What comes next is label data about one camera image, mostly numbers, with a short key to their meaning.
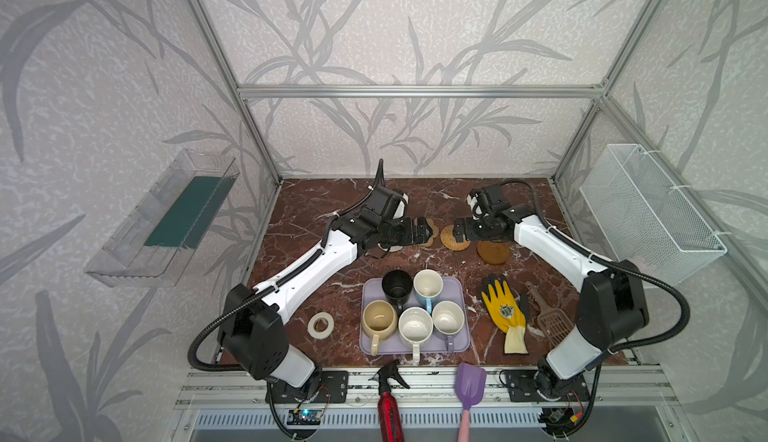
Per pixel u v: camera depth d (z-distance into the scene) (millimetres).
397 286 877
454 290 907
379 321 836
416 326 824
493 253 992
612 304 449
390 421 662
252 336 413
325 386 731
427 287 889
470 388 731
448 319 840
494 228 644
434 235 768
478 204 743
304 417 709
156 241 630
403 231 704
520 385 736
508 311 846
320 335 824
